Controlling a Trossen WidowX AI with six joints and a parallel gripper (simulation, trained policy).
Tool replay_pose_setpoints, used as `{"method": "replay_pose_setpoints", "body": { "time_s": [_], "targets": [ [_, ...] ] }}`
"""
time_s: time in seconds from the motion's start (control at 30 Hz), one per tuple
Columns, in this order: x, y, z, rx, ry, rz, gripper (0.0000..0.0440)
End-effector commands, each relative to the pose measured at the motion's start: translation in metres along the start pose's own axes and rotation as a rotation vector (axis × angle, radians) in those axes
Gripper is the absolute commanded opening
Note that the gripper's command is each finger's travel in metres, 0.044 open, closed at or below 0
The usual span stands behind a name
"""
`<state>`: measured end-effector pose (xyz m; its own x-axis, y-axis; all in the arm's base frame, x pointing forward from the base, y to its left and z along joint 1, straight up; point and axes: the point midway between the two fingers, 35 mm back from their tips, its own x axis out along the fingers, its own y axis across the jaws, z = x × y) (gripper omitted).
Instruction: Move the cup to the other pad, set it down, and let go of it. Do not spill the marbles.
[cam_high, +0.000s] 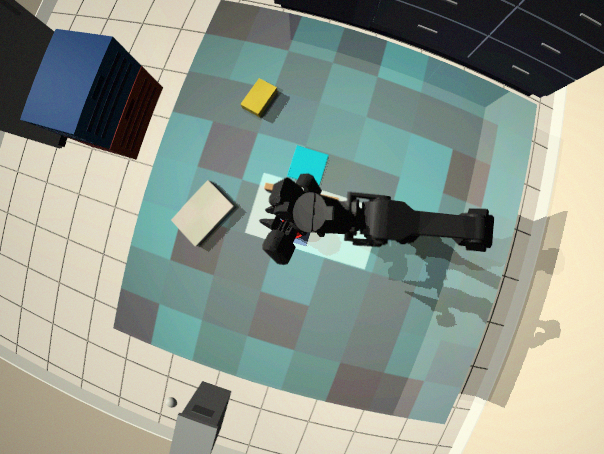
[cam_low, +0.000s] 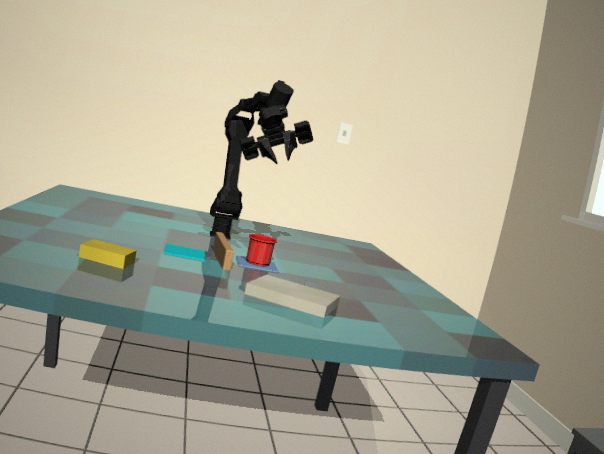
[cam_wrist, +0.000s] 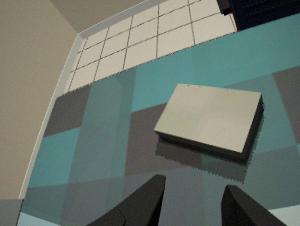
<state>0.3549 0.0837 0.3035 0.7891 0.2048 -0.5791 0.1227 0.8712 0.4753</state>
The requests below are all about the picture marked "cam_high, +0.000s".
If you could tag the yellow rectangular block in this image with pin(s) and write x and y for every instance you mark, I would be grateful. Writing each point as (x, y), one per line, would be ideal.
(259, 97)

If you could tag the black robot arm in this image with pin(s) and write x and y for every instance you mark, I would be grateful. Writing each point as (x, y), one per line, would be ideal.
(380, 219)

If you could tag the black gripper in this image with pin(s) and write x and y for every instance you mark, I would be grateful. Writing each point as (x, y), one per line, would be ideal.
(279, 242)

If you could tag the beige flat box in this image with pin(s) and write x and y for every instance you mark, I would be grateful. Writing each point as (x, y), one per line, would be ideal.
(202, 213)

